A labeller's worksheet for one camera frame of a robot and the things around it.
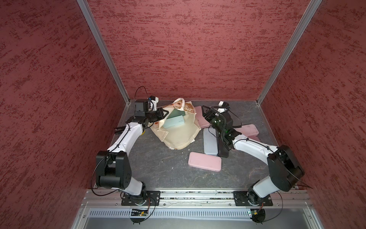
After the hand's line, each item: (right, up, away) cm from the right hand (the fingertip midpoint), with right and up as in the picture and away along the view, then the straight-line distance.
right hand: (201, 110), depth 83 cm
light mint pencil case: (-19, -8, +20) cm, 29 cm away
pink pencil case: (+2, -31, +2) cm, 31 cm away
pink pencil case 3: (+40, -19, +16) cm, 47 cm away
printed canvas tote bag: (-16, -19, +18) cm, 31 cm away
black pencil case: (+14, -26, +6) cm, 30 cm away
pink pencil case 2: (+36, -14, +18) cm, 43 cm away
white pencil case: (+7, -22, +7) cm, 24 cm away
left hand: (-21, -2, +2) cm, 21 cm away
